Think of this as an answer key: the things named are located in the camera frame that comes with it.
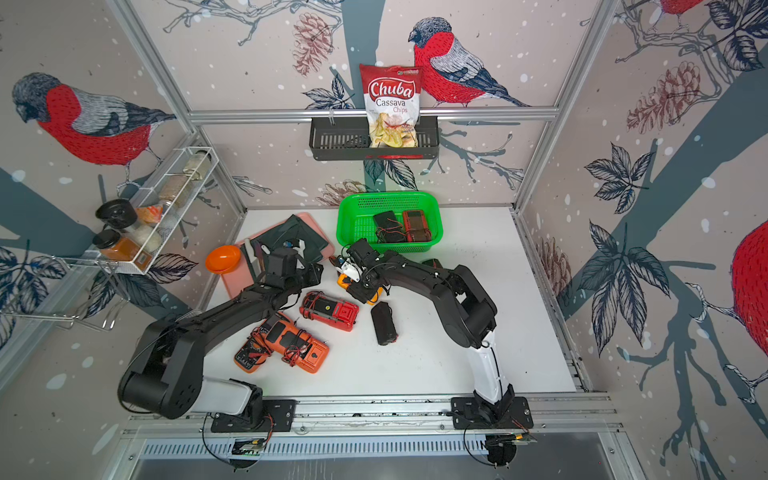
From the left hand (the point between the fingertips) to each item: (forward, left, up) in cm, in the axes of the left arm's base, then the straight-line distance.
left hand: (325, 261), depth 91 cm
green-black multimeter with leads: (+20, -19, -8) cm, 29 cm away
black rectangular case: (-17, -19, -8) cm, 26 cm away
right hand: (-4, -11, -8) cm, 14 cm away
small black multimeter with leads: (+5, -35, -9) cm, 37 cm away
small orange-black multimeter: (-26, +18, -7) cm, 32 cm away
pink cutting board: (+1, +32, -12) cm, 34 cm away
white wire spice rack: (+2, +38, +24) cm, 45 cm away
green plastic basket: (+29, -6, -9) cm, 31 cm away
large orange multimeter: (-22, +9, -4) cm, 24 cm away
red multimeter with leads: (-13, -3, -7) cm, 15 cm away
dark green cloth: (+19, +17, -9) cm, 27 cm away
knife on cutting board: (+6, +28, -11) cm, 30 cm away
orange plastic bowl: (+6, +38, -7) cm, 39 cm away
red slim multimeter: (+22, -30, -8) cm, 38 cm away
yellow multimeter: (-5, -6, -4) cm, 9 cm away
